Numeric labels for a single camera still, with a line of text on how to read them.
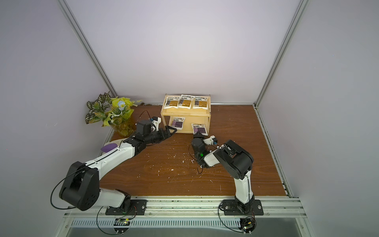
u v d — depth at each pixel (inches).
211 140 33.9
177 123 41.2
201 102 36.1
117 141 38.5
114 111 34.9
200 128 38.4
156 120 31.3
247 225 27.6
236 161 20.2
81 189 16.6
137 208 28.7
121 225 28.2
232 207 28.6
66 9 28.3
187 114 33.9
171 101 36.2
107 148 38.1
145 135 26.5
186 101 35.9
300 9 28.1
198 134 36.5
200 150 28.7
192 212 28.6
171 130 31.2
